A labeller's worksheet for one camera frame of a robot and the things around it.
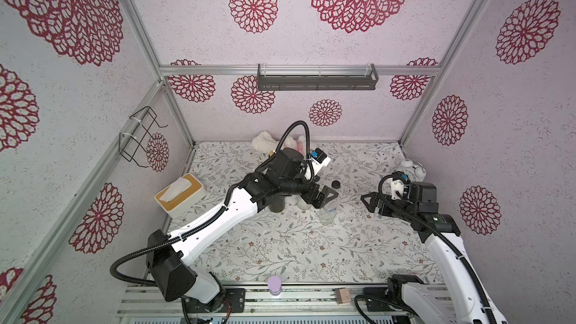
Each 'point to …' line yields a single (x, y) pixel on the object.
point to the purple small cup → (274, 285)
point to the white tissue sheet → (177, 187)
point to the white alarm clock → (415, 173)
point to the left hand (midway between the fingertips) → (325, 188)
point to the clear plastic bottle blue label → (328, 213)
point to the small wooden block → (343, 295)
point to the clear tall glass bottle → (302, 204)
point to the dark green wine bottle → (277, 202)
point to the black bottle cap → (336, 184)
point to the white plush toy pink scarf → (265, 141)
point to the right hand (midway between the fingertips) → (371, 197)
